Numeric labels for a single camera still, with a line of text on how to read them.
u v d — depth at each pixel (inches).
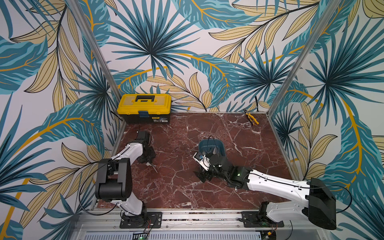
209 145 38.5
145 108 39.4
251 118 46.0
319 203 15.7
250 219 28.9
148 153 32.3
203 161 24.8
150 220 28.3
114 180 17.8
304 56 33.8
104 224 30.1
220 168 22.4
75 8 26.6
